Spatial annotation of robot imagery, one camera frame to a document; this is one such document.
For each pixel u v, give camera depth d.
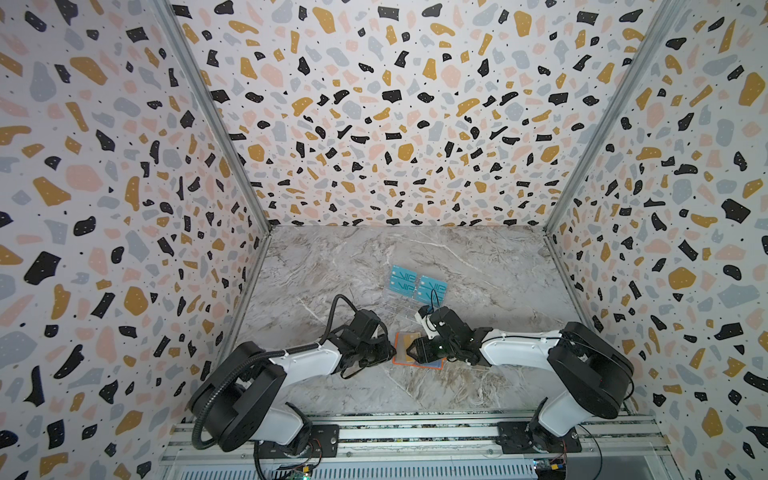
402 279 0.95
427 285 0.94
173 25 0.70
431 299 0.95
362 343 0.69
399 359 0.86
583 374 0.45
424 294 0.95
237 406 0.42
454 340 0.70
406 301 1.00
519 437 0.75
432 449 0.73
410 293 0.95
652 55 0.78
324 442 0.73
